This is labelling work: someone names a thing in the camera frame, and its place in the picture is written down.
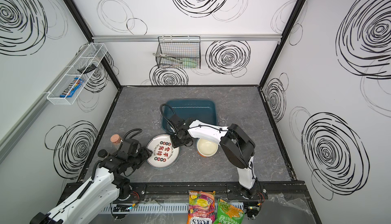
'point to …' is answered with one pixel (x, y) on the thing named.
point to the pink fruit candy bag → (201, 207)
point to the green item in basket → (190, 62)
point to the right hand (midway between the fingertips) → (172, 145)
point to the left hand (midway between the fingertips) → (152, 154)
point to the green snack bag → (227, 214)
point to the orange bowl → (200, 154)
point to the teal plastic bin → (202, 110)
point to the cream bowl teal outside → (206, 148)
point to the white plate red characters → (164, 155)
